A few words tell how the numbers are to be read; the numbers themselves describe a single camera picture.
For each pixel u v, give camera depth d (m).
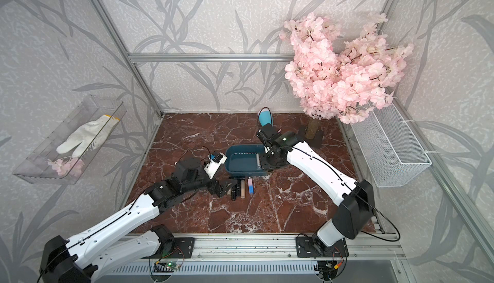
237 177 0.91
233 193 0.87
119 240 0.47
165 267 0.72
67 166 0.60
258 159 0.98
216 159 0.64
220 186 0.65
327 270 0.71
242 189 0.88
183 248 0.74
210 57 1.44
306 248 0.73
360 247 0.75
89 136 0.67
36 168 0.58
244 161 1.01
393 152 0.60
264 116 1.12
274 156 0.64
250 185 0.89
